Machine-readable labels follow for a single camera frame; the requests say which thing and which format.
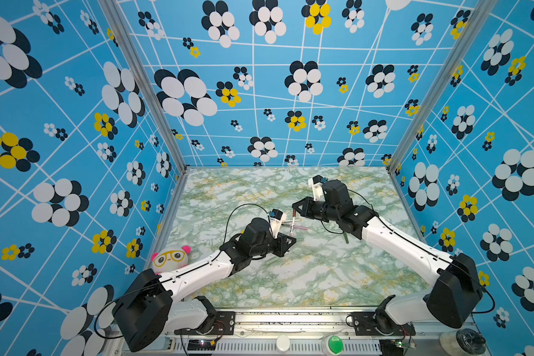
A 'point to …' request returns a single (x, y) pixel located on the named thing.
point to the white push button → (282, 343)
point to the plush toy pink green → (170, 259)
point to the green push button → (333, 345)
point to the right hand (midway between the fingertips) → (295, 205)
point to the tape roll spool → (464, 342)
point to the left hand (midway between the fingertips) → (298, 239)
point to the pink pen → (300, 227)
